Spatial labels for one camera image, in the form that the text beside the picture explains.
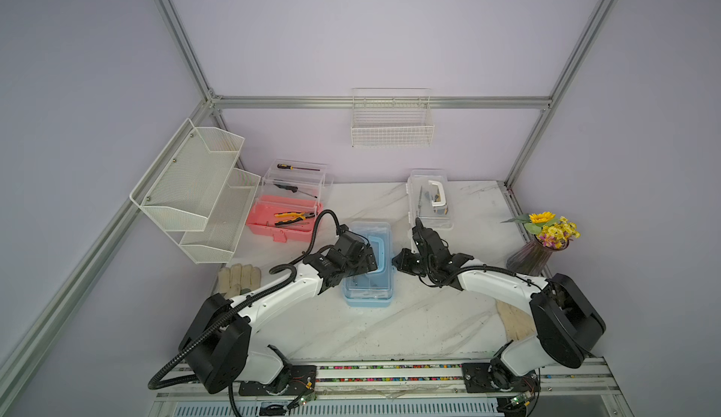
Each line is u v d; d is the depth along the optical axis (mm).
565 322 441
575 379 750
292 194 1077
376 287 868
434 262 680
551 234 750
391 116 936
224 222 928
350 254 650
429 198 1061
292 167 1114
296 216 1077
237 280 913
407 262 780
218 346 410
